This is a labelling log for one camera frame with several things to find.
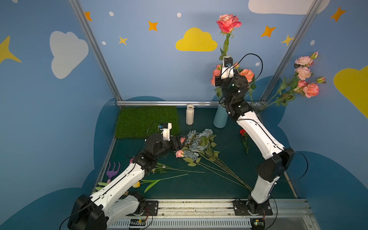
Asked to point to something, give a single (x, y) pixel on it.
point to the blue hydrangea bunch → (198, 145)
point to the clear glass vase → (257, 106)
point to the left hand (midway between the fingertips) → (184, 135)
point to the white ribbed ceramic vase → (189, 114)
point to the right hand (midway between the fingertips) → (228, 63)
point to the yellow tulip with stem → (137, 184)
